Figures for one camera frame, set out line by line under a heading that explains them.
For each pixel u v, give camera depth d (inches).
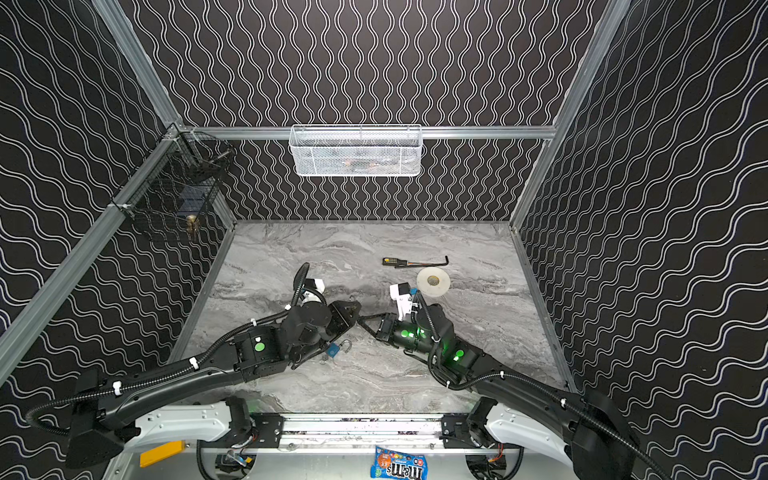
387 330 24.6
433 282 40.6
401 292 26.9
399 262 42.0
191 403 21.0
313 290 24.3
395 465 27.1
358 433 29.8
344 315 23.9
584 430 16.3
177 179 37.6
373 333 26.0
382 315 26.5
